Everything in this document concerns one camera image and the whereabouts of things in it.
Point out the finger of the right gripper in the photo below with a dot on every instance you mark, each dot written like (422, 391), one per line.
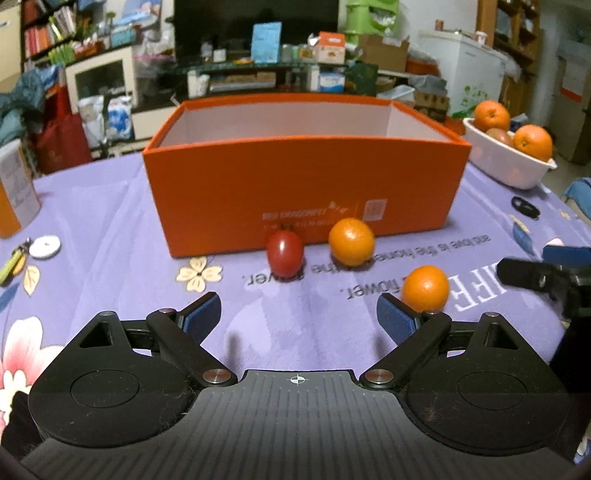
(534, 276)
(566, 255)

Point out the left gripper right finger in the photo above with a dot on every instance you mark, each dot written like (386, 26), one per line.
(418, 337)

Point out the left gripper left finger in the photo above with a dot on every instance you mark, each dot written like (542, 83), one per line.
(179, 335)

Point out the small orange near tomato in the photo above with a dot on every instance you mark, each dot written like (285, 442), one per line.
(426, 289)

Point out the small orange by box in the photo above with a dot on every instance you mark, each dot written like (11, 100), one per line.
(352, 242)

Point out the white plastic fruit basket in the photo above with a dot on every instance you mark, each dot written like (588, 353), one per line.
(503, 163)

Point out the purple floral tablecloth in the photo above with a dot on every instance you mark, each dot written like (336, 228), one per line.
(113, 256)

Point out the orange in basket front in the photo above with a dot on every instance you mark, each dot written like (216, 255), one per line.
(534, 141)

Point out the orange in basket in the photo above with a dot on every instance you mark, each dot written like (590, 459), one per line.
(491, 114)
(534, 141)

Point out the dark red cherry tomato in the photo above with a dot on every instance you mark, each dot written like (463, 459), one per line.
(285, 253)

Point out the brown fruit in basket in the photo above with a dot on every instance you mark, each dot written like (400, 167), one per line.
(500, 135)

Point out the white round tag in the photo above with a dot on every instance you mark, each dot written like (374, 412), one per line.
(44, 247)

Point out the orange in basket rear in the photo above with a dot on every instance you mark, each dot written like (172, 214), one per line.
(491, 114)

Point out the orange cardboard box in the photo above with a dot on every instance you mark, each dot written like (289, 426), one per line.
(226, 172)

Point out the green yellow key tool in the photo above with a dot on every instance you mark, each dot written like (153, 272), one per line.
(18, 253)

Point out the orange and white canister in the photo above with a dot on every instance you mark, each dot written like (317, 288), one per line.
(19, 201)

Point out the white chest freezer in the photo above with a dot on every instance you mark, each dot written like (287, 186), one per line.
(474, 73)

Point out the white microwave oven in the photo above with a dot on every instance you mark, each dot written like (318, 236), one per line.
(110, 72)

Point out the teal jacket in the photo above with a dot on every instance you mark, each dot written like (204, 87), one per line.
(22, 109)

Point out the orange white carton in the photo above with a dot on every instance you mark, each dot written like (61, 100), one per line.
(330, 48)

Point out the blue paper box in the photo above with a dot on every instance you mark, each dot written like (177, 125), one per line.
(265, 43)

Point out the black television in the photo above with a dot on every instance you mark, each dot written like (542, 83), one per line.
(229, 25)

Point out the bookshelf with books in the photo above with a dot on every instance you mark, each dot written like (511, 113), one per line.
(57, 32)

